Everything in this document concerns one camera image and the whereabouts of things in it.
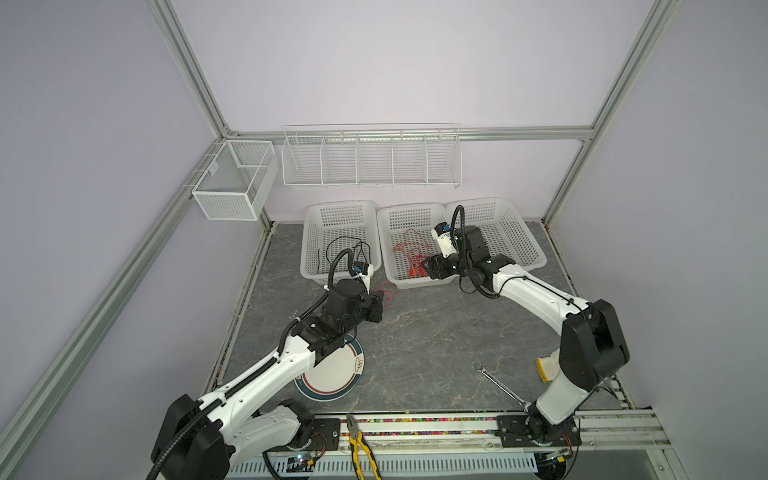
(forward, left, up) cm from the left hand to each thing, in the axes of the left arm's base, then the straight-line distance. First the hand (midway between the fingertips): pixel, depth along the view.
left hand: (383, 297), depth 79 cm
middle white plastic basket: (+42, -5, -13) cm, 44 cm away
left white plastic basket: (+44, +20, -17) cm, 51 cm away
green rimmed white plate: (-14, +14, -17) cm, 27 cm away
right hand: (+13, -15, -2) cm, 20 cm away
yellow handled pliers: (-30, +8, -16) cm, 35 cm away
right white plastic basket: (+36, -48, -16) cm, 62 cm away
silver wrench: (-25, -36, -19) cm, 47 cm away
